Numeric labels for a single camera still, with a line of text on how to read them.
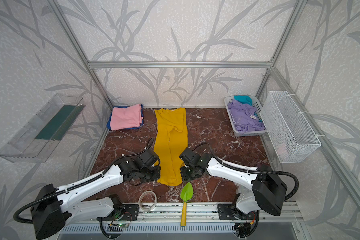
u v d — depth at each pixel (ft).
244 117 3.57
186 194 2.54
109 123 3.48
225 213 2.41
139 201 2.49
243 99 3.71
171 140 3.25
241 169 1.54
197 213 2.45
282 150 2.42
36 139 2.11
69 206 1.38
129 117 3.65
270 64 3.07
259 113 3.63
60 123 2.11
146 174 2.13
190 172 2.20
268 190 1.37
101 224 2.31
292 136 1.99
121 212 2.20
